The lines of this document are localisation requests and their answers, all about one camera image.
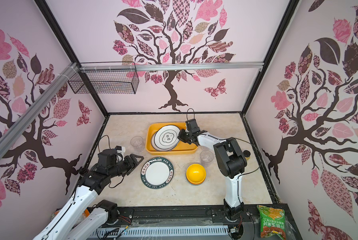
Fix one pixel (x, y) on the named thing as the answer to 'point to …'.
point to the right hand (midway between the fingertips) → (177, 134)
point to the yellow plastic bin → (183, 147)
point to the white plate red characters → (155, 140)
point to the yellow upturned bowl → (195, 174)
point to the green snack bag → (272, 222)
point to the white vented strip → (162, 233)
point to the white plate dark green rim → (157, 172)
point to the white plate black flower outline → (166, 137)
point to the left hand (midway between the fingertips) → (142, 163)
